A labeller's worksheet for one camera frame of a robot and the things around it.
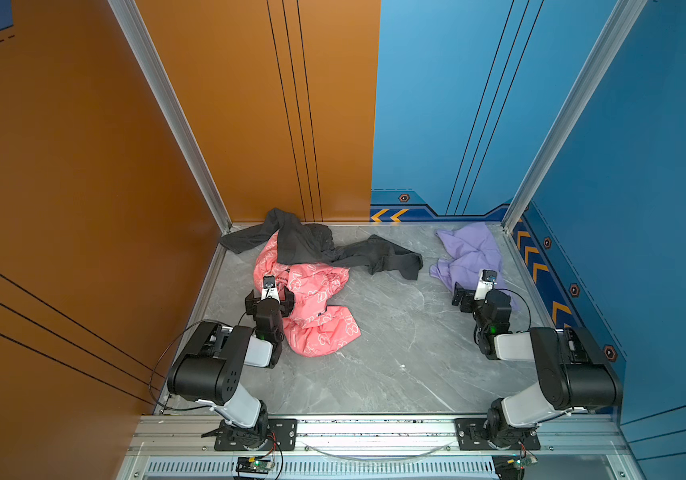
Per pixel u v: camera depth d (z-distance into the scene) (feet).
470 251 3.34
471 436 2.38
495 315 2.33
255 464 2.32
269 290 2.55
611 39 2.41
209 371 1.49
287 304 2.79
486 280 2.63
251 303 2.69
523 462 2.28
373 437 2.48
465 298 2.78
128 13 2.27
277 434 2.43
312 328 2.86
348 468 2.28
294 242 3.32
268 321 2.32
